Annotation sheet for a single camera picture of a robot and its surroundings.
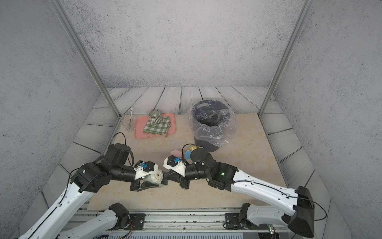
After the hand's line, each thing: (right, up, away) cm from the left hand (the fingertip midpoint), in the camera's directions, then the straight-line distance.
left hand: (158, 177), depth 62 cm
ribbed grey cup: (-15, +28, +50) cm, 59 cm away
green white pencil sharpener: (0, +1, -4) cm, 5 cm away
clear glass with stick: (-34, +25, +49) cm, 64 cm away
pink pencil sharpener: (+4, +5, +28) cm, 29 cm away
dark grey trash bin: (+25, +25, +33) cm, 48 cm away
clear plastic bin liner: (+34, +20, +17) cm, 43 cm away
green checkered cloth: (-10, +19, +50) cm, 54 cm away
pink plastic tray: (-27, +24, +54) cm, 65 cm away
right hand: (+5, 0, -2) cm, 5 cm away
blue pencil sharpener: (+10, +4, +28) cm, 30 cm away
